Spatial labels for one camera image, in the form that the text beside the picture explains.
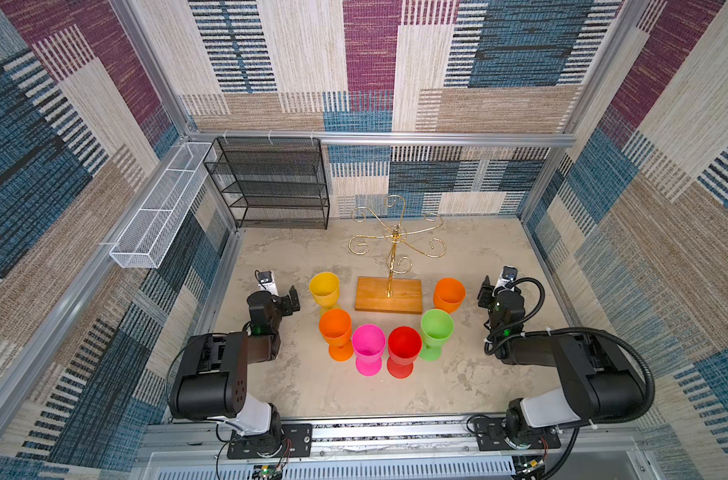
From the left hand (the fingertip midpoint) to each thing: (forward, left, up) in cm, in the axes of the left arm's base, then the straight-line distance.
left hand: (277, 285), depth 93 cm
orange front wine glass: (-15, -19, +2) cm, 25 cm away
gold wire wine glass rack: (-1, -36, -5) cm, 36 cm away
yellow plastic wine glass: (-3, -15, +3) cm, 16 cm away
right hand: (-1, -66, +2) cm, 67 cm away
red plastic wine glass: (-22, -36, +6) cm, 43 cm away
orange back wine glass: (-7, -51, +4) cm, 51 cm away
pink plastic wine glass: (-21, -28, +4) cm, 35 cm away
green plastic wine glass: (-17, -45, +4) cm, 49 cm away
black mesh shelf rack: (+37, +6, +10) cm, 39 cm away
